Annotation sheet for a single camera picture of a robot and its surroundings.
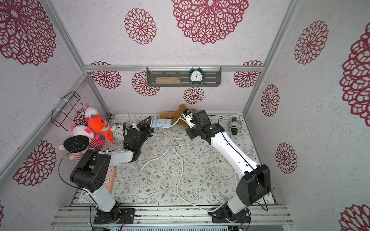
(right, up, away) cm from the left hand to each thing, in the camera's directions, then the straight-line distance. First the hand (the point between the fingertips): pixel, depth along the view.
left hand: (153, 117), depth 87 cm
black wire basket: (-45, +1, -12) cm, 46 cm away
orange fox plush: (-34, -4, 0) cm, 34 cm away
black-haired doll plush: (-38, -16, -11) cm, 43 cm away
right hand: (+22, -5, -6) cm, 24 cm away
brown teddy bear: (+11, +2, +22) cm, 25 cm away
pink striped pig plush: (-40, -8, -4) cm, 41 cm away
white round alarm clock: (-27, -9, +12) cm, 31 cm away
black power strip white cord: (+56, -6, +18) cm, 59 cm away
